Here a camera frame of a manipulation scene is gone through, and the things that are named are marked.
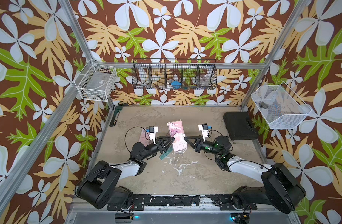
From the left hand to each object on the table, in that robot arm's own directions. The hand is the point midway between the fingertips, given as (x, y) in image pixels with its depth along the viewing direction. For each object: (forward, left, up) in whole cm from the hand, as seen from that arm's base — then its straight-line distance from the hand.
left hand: (173, 137), depth 74 cm
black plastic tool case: (+21, -49, -19) cm, 57 cm away
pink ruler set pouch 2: (+3, -1, +3) cm, 4 cm away
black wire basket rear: (+49, -1, +7) cm, 50 cm away
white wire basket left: (+33, +48, +11) cm, 59 cm away
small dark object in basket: (+22, -55, +4) cm, 59 cm away
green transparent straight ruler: (+2, +4, -23) cm, 23 cm away
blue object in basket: (+40, -2, +5) cm, 40 cm away
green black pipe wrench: (+42, +48, -23) cm, 68 cm away
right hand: (-1, -6, -1) cm, 6 cm away
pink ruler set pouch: (-2, +15, +3) cm, 15 cm away
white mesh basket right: (+17, -64, +5) cm, 66 cm away
